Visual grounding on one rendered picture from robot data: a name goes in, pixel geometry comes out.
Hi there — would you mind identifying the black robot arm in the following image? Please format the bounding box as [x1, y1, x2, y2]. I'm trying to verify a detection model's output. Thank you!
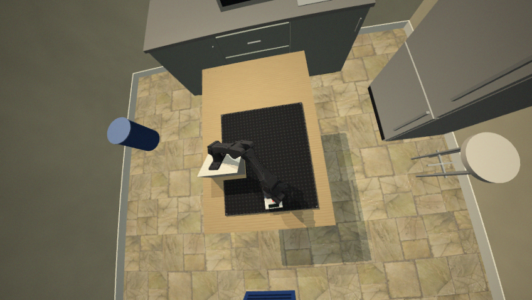
[207, 140, 287, 205]

